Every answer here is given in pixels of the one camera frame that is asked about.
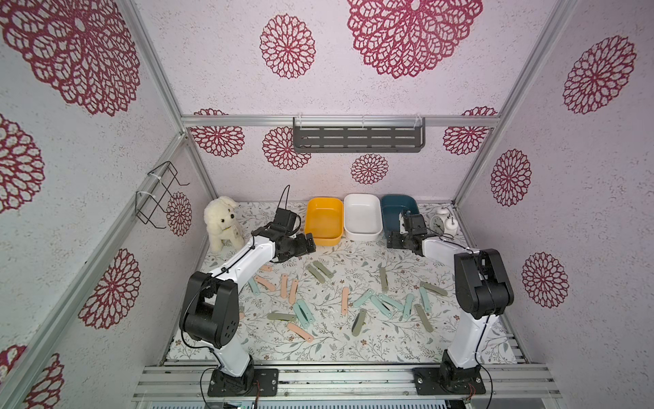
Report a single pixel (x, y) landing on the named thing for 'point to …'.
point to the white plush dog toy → (221, 222)
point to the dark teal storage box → (392, 205)
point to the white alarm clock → (441, 224)
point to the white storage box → (363, 216)
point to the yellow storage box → (324, 220)
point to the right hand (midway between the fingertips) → (397, 233)
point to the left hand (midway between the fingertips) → (305, 250)
